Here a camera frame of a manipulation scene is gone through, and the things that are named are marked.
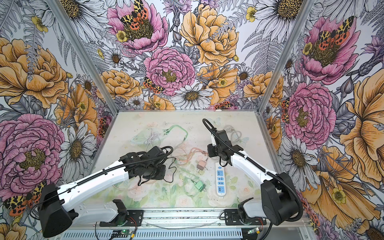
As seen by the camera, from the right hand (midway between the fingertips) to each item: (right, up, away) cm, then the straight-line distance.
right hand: (211, 152), depth 88 cm
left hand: (-27, -11, -11) cm, 31 cm away
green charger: (-6, -18, -5) cm, 19 cm away
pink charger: (-6, -8, +3) cm, 11 cm away
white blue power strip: (+5, -15, -2) cm, 16 cm away
